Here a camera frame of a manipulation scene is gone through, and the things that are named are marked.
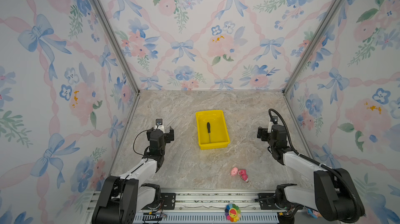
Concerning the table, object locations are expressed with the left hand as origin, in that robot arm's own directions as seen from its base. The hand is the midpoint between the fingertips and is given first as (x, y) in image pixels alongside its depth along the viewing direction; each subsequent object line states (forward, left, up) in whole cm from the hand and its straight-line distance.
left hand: (161, 126), depth 88 cm
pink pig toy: (-22, -44, -8) cm, 50 cm away
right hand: (+2, -62, -2) cm, 62 cm away
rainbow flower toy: (-39, -37, -10) cm, 55 cm away
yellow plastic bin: (+1, -33, -10) cm, 35 cm away
